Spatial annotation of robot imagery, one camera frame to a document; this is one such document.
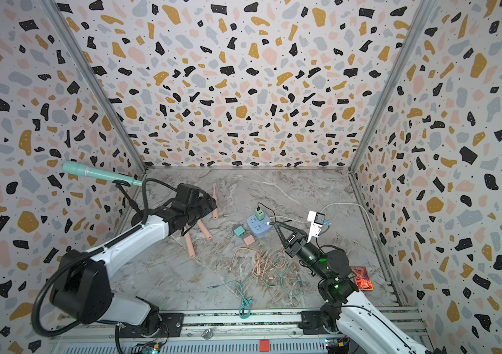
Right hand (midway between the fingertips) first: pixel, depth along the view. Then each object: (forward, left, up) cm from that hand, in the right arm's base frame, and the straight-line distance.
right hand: (279, 228), depth 63 cm
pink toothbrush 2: (+15, +32, -28) cm, 44 cm away
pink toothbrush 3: (+8, +36, -28) cm, 47 cm away
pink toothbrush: (+12, +23, -9) cm, 27 cm away
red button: (-25, +4, -33) cm, 41 cm away
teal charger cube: (+15, +16, -28) cm, 36 cm away
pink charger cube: (+11, +12, -29) cm, 33 cm away
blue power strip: (+16, +8, -27) cm, 33 cm away
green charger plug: (+20, +8, -24) cm, 32 cm away
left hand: (+19, +25, -14) cm, 34 cm away
